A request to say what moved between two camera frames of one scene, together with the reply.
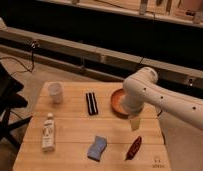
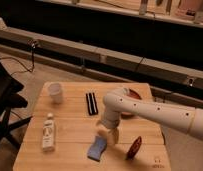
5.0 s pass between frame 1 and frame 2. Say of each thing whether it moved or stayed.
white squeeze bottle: stayed
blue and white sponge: stayed
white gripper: moved
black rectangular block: stayed
